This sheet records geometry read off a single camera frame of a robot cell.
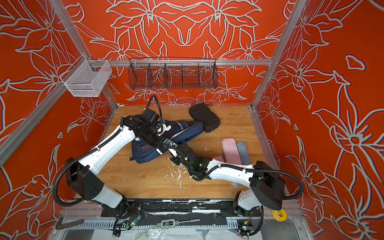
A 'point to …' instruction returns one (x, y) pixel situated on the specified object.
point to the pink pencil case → (231, 152)
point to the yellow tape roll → (279, 215)
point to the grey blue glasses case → (243, 151)
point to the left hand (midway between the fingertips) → (165, 144)
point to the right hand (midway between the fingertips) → (170, 145)
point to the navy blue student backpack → (181, 131)
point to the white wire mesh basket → (86, 77)
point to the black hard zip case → (201, 113)
